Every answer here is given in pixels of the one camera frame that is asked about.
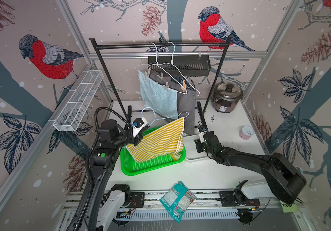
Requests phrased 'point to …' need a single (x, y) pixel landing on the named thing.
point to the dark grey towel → (186, 101)
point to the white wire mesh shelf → (77, 101)
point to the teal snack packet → (178, 200)
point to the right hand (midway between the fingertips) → (196, 138)
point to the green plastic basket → (129, 167)
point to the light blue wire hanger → (155, 119)
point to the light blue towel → (157, 97)
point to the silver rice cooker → (226, 96)
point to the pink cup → (246, 133)
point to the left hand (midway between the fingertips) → (148, 122)
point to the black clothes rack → (201, 107)
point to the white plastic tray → (192, 154)
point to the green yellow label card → (289, 208)
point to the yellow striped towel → (159, 141)
